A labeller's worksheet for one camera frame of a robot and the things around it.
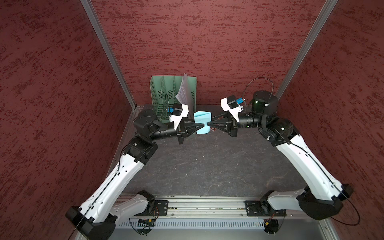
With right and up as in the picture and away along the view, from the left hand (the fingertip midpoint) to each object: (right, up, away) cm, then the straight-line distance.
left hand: (201, 127), depth 54 cm
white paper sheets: (-9, +18, +37) cm, 42 cm away
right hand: (+3, +1, 0) cm, 3 cm away
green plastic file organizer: (-26, +26, +57) cm, 68 cm away
